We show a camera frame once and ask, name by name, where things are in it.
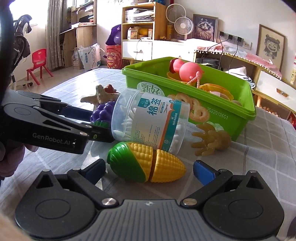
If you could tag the framed cat picture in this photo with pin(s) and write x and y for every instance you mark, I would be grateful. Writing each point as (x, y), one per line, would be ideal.
(204, 27)

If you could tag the stack of papers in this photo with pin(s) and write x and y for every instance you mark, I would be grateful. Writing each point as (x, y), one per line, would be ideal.
(142, 15)

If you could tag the reddish brown toy figure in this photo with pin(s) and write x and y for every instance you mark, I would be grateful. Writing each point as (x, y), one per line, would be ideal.
(110, 89)

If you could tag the small pink toy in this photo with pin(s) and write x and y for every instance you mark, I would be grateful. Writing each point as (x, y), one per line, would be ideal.
(217, 93)

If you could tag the black device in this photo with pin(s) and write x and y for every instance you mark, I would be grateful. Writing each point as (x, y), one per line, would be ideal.
(209, 62)

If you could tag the tan round toy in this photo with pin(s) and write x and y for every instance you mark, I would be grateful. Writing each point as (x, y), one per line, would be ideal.
(236, 103)

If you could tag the small cardboard box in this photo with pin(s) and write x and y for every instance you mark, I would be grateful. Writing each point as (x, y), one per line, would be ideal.
(132, 33)

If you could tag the dark coat on rack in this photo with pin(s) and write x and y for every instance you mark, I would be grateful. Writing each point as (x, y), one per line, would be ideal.
(22, 41)

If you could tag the wooden desk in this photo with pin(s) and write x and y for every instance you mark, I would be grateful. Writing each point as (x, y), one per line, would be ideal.
(78, 37)

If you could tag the person's left hand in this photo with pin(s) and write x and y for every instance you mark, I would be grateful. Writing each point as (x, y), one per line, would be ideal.
(11, 160)

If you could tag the pink lace cloth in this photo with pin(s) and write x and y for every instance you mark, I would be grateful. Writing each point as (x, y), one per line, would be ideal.
(254, 56)

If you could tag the framed cartoon picture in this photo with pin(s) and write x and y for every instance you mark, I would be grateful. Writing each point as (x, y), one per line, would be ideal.
(271, 46)

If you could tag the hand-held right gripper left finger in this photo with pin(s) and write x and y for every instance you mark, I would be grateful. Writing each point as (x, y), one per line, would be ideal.
(97, 170)

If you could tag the patterned curtain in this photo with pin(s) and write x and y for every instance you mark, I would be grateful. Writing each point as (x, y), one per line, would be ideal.
(56, 34)

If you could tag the red plastic chair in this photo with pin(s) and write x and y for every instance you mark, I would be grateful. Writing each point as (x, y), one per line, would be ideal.
(38, 62)

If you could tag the white paper bag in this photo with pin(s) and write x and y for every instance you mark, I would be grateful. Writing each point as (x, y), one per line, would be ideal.
(89, 58)

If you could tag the clear cotton swab jar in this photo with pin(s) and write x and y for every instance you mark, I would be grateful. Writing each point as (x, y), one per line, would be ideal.
(150, 115)

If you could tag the yellow toy dish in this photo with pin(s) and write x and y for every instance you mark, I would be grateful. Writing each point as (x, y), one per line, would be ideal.
(175, 77)

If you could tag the pink toy with red comb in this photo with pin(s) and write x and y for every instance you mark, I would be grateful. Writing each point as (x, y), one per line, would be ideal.
(175, 64)

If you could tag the amber toy octopus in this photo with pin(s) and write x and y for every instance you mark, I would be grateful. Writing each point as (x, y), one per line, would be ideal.
(215, 139)

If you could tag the red printed bag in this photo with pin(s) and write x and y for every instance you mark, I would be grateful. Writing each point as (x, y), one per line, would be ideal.
(113, 56)

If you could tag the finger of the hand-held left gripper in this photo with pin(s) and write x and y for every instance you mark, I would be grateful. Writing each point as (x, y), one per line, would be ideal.
(76, 113)
(101, 136)

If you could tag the white desk fan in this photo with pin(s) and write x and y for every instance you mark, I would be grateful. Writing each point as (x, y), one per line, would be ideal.
(183, 27)

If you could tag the white folded cloth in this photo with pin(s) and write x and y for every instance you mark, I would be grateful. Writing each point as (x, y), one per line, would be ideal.
(239, 73)

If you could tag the toy corn cob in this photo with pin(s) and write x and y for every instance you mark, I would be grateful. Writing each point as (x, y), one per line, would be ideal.
(143, 162)

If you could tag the white cabinet drawer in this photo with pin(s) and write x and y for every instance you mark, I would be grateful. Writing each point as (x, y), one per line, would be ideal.
(275, 88)
(136, 49)

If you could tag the purple plastic toy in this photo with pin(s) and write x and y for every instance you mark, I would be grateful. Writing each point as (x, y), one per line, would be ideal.
(113, 34)

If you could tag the purple toy grapes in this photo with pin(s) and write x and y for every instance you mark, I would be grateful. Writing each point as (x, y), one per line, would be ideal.
(104, 112)

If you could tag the tray of eggs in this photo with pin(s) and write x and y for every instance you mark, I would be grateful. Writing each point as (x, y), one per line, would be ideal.
(272, 112)

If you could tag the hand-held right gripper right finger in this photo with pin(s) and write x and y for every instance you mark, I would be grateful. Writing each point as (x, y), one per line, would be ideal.
(203, 172)

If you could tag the green plastic box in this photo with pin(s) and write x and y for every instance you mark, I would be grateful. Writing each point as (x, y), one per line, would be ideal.
(219, 120)

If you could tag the wooden media cabinet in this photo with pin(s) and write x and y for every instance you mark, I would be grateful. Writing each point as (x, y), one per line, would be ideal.
(159, 23)

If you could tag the wall power outlets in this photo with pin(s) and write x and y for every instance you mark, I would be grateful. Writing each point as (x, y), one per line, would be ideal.
(235, 39)

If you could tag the beige toy starfish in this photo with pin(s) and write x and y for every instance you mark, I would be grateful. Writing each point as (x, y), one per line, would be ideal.
(99, 97)

